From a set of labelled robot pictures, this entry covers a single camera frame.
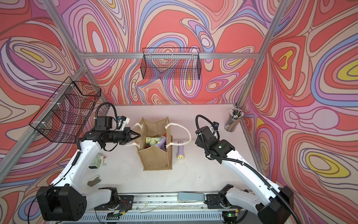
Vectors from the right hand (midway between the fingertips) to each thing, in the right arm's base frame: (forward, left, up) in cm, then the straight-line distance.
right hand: (205, 142), depth 78 cm
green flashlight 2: (+5, +31, -6) cm, 32 cm away
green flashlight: (+9, +35, -8) cm, 37 cm away
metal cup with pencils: (+20, -23, 0) cm, 30 cm away
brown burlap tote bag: (-5, +30, -7) cm, 31 cm away
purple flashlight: (+3, +26, -5) cm, 27 cm away
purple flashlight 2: (0, +14, -14) cm, 20 cm away
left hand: (+3, +36, +5) cm, 36 cm away
